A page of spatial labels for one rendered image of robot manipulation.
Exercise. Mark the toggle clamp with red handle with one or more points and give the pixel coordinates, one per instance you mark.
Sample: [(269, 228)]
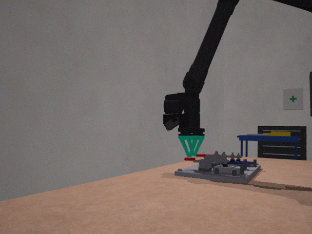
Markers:
[(238, 157), (217, 156)]

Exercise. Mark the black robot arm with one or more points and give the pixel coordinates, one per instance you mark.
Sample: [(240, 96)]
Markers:
[(189, 101)]

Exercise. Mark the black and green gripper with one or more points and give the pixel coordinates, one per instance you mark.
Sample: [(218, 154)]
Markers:
[(194, 133)]

